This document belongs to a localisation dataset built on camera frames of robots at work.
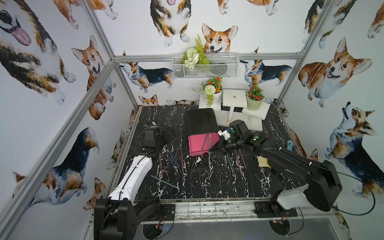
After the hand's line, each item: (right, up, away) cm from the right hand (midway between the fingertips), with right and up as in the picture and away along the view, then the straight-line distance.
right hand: (207, 151), depth 72 cm
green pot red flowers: (+29, +28, +18) cm, 45 cm away
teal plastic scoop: (+54, -2, +25) cm, 60 cm away
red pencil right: (+22, -10, +20) cm, 32 cm away
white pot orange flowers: (+4, +32, +14) cm, 35 cm away
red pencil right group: (+20, -11, +19) cm, 29 cm away
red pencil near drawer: (-15, -10, +20) cm, 27 cm away
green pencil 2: (-23, -20, +12) cm, 33 cm away
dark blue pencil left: (-24, -4, +25) cm, 35 cm away
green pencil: (+1, 0, +3) cm, 3 cm away
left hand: (-21, +9, +12) cm, 26 cm away
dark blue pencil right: (+15, -12, +18) cm, 26 cm away
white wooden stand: (+18, +24, +28) cm, 41 cm away
